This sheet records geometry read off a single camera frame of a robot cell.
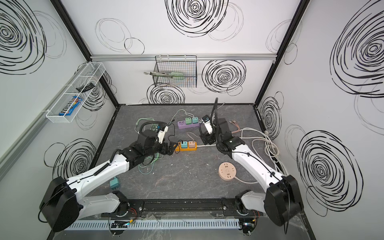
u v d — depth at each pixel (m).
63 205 0.38
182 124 1.05
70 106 0.69
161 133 0.72
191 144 0.90
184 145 0.89
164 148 0.71
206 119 0.70
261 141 0.99
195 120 1.03
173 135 1.02
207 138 0.73
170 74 0.91
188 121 1.02
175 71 0.89
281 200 0.40
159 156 0.73
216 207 0.75
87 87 0.79
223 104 1.21
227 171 0.84
